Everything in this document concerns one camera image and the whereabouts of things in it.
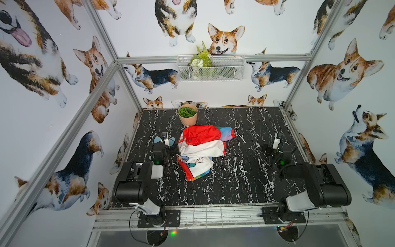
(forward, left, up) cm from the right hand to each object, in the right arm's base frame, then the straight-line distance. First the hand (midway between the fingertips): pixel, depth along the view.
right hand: (271, 140), depth 93 cm
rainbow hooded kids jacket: (-3, +44, 0) cm, 44 cm away
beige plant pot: (+15, +52, 0) cm, 54 cm away
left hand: (+1, +62, +1) cm, 62 cm away
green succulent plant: (+20, +53, +5) cm, 57 cm away
